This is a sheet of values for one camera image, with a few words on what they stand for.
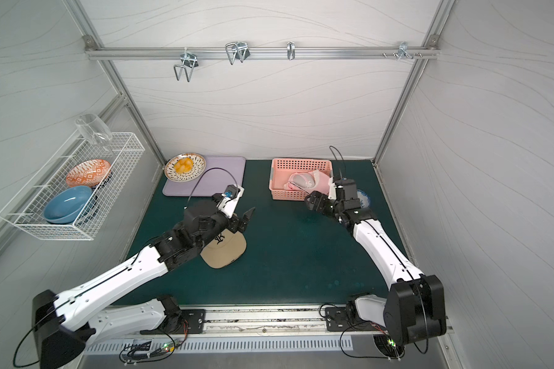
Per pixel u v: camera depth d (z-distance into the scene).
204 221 0.52
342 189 0.63
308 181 1.04
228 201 0.59
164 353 0.67
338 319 0.73
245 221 0.65
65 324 0.39
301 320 0.75
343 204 0.64
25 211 0.56
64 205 0.61
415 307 0.40
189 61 0.78
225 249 0.87
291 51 0.79
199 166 1.18
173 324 0.66
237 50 0.76
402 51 0.77
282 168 1.15
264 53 0.78
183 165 1.14
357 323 0.66
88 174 0.71
